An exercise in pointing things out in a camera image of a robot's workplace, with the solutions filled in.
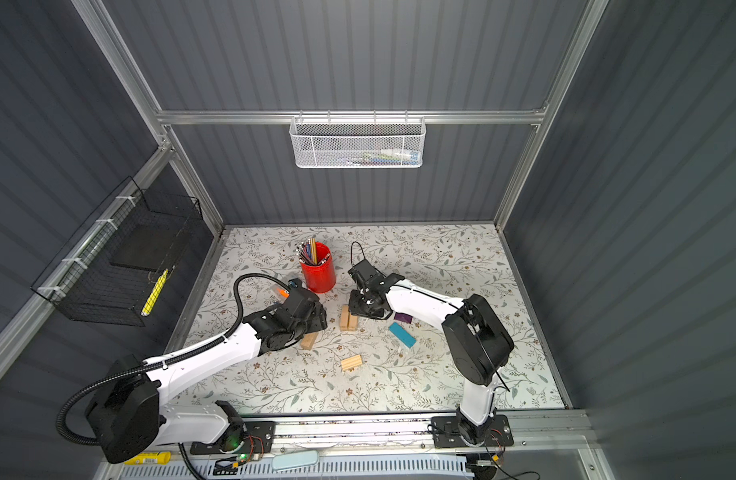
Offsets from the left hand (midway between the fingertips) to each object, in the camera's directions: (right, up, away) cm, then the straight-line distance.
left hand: (319, 315), depth 85 cm
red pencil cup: (-1, +10, +7) cm, 13 cm away
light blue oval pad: (-3, -31, -15) cm, 35 cm away
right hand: (+10, 0, +5) cm, 11 cm away
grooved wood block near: (+9, -13, 0) cm, 16 cm away
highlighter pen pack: (-14, +5, +14) cm, 21 cm away
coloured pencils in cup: (-6, +18, +11) cm, 22 cm away
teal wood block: (+24, -7, +7) cm, 26 cm away
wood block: (+6, -2, +8) cm, 11 cm away
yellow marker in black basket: (-35, +9, -17) cm, 40 cm away
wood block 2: (+9, -4, +6) cm, 11 cm away
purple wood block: (+25, -2, +8) cm, 26 cm away
